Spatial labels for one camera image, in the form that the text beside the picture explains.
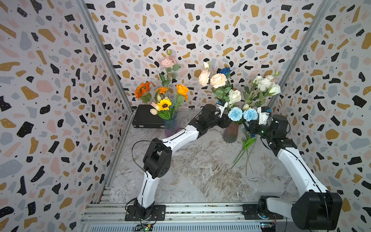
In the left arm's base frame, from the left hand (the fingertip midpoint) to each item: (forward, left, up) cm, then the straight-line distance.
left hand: (234, 117), depth 81 cm
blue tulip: (-3, -13, -26) cm, 30 cm away
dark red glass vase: (+1, -2, -19) cm, 19 cm away
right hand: (-3, -6, 0) cm, 7 cm away
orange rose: (+13, +29, +9) cm, 33 cm away
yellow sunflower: (+5, +39, +5) cm, 40 cm away
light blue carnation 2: (-6, -5, +8) cm, 11 cm away
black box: (+21, +62, -23) cm, 69 cm away
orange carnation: (+14, +41, +8) cm, 44 cm away
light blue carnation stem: (-8, -15, -27) cm, 32 cm away
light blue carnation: (-5, +2, +7) cm, 9 cm away
